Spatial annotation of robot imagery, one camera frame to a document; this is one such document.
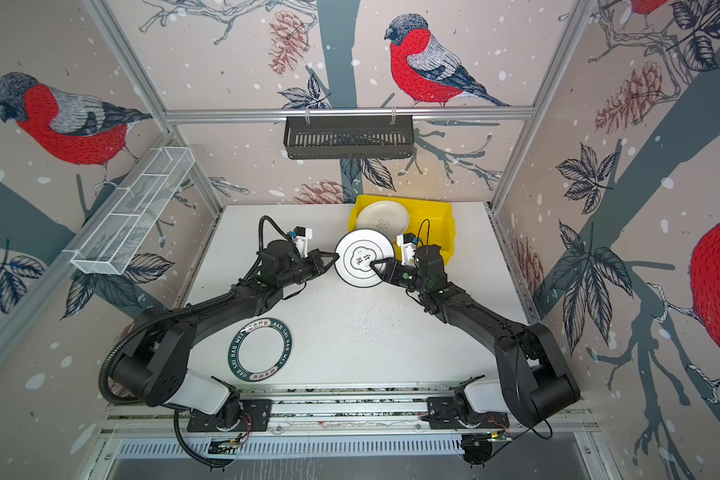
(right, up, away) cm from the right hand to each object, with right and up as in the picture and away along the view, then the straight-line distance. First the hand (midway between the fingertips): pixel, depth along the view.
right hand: (371, 268), depth 83 cm
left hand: (-9, +3, -1) cm, 10 cm away
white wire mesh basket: (-64, +16, -4) cm, 66 cm away
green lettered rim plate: (-32, -23, +1) cm, 40 cm away
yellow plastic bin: (+25, +14, +38) cm, 48 cm away
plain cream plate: (+6, +16, +27) cm, 32 cm away
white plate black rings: (-4, +5, +3) cm, 7 cm away
